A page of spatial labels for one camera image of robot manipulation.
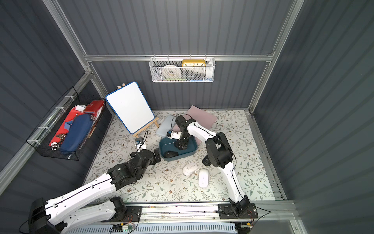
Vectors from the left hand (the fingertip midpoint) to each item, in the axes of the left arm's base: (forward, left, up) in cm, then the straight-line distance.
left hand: (151, 150), depth 76 cm
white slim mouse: (-9, -28, -16) cm, 34 cm away
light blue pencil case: (+33, -2, -19) cm, 38 cm away
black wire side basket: (-3, +43, +16) cm, 46 cm away
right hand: (+18, -17, -16) cm, 30 cm away
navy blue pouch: (+6, +35, +12) cm, 37 cm away
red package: (+20, +33, +12) cm, 40 cm away
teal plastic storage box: (+15, -4, -18) cm, 23 cm away
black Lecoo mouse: (+6, -8, -16) cm, 19 cm away
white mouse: (-3, -20, -16) cm, 26 cm away
